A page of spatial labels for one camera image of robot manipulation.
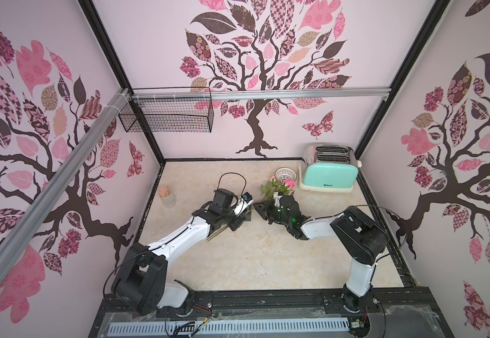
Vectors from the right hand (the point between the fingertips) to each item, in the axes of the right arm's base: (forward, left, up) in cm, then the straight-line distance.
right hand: (251, 203), depth 88 cm
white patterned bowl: (+24, -18, -9) cm, 31 cm away
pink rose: (+9, -16, -2) cm, 18 cm away
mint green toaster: (+17, -37, +3) cm, 41 cm away
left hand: (-5, +4, -2) cm, 7 cm away
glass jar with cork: (+6, +39, -4) cm, 40 cm away
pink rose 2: (+10, -9, -4) cm, 14 cm away
